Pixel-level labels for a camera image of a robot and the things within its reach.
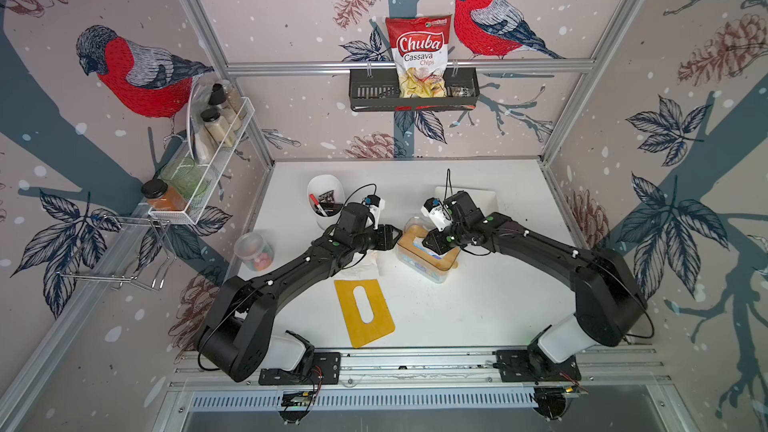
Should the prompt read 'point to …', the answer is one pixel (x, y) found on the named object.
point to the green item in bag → (185, 175)
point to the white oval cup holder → (326, 199)
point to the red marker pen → (318, 205)
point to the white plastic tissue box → (484, 199)
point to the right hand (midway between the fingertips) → (425, 239)
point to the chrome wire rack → (124, 250)
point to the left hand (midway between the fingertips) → (401, 227)
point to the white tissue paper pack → (365, 267)
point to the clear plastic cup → (256, 252)
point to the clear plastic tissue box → (425, 222)
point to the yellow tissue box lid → (360, 332)
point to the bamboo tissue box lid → (406, 243)
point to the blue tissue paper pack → (421, 265)
